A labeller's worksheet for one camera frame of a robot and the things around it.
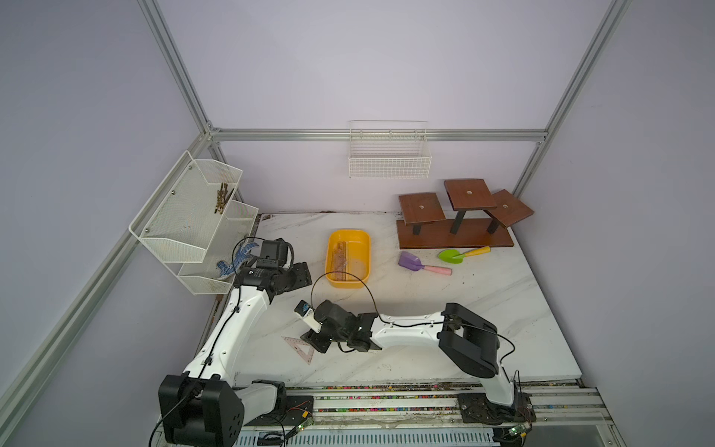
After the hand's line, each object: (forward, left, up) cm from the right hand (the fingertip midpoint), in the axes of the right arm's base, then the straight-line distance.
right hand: (312, 329), depth 83 cm
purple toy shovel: (+28, -35, -6) cm, 45 cm away
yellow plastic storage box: (+29, -14, -4) cm, 33 cm away
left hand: (+11, +3, +10) cm, 15 cm away
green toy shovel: (+31, -52, -6) cm, 61 cm away
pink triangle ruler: (-2, +6, -6) cm, 9 cm away
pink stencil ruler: (+32, -7, -5) cm, 33 cm away
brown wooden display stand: (+39, -55, +8) cm, 68 cm away
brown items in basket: (+30, +25, +27) cm, 48 cm away
